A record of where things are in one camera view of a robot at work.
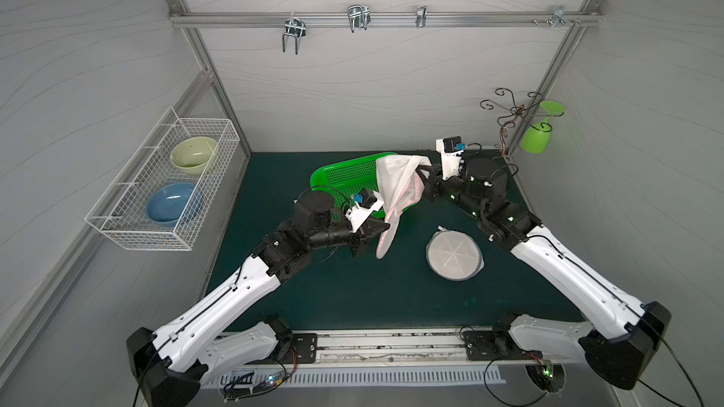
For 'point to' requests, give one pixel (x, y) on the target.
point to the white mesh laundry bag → (453, 255)
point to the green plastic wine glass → (536, 138)
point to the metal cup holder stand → (517, 111)
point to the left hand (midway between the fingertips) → (388, 227)
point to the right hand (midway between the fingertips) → (420, 164)
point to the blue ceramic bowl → (166, 203)
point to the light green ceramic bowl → (192, 154)
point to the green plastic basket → (345, 178)
